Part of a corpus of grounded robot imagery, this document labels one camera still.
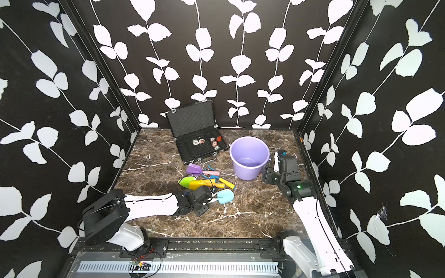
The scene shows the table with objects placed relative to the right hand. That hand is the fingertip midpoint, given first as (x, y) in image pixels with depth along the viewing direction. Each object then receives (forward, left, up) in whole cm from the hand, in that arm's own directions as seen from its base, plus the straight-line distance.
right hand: (266, 167), depth 78 cm
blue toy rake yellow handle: (+5, +25, -19) cm, 32 cm away
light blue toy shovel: (-6, +20, -20) cm, 28 cm away
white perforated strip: (-37, +60, -19) cm, 73 cm away
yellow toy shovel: (0, +36, -18) cm, 40 cm away
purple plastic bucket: (+18, +5, -14) cm, 24 cm away
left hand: (-8, +29, -19) cm, 35 cm away
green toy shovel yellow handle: (+4, +42, -22) cm, 48 cm away
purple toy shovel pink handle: (+11, +37, -20) cm, 44 cm away
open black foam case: (+35, +38, -18) cm, 55 cm away
